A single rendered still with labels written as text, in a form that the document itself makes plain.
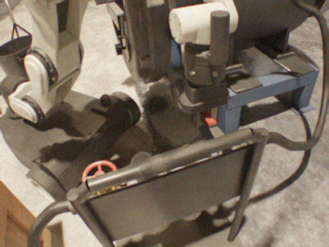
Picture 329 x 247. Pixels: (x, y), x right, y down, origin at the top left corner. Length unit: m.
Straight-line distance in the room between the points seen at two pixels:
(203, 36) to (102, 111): 0.74
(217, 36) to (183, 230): 0.70
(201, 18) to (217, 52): 0.07
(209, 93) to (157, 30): 0.34
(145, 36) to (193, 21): 0.39
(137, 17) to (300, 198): 0.91
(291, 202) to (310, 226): 0.12
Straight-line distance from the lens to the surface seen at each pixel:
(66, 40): 0.82
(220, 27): 0.44
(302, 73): 1.31
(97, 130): 1.07
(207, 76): 0.51
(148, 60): 0.88
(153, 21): 0.80
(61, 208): 0.56
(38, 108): 1.12
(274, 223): 1.02
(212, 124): 0.59
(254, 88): 1.14
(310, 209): 1.09
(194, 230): 0.95
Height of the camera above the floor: 0.88
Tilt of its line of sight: 43 degrees down
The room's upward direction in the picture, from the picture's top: 7 degrees counter-clockwise
